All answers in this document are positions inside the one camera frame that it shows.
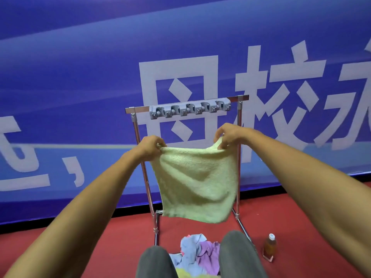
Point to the person's right hand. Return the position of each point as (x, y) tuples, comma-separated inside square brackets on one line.
[(232, 136)]

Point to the person's left hand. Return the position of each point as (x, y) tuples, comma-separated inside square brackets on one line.
[(149, 149)]

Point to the chrome metal rack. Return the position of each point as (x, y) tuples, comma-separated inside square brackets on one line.
[(139, 109)]

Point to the light green towel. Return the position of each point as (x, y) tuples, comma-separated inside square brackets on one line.
[(197, 182)]

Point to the light blue towel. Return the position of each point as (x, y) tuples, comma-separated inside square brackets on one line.
[(189, 246)]

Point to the purple towel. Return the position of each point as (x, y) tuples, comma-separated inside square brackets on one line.
[(208, 254)]

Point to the yellow towel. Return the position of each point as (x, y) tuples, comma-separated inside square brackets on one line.
[(185, 274)]

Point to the person's left forearm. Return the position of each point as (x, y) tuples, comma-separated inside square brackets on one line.
[(72, 222)]

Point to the person's right forearm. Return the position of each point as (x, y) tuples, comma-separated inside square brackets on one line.
[(304, 176)]

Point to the blue printed banner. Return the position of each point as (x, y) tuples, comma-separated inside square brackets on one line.
[(58, 83)]

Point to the bottle of amber liquid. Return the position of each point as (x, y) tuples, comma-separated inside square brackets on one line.
[(269, 247)]

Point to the grey trousers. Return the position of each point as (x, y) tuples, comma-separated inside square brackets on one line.
[(237, 257)]

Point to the grey plastic hook rail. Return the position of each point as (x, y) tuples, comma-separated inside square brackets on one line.
[(179, 106)]

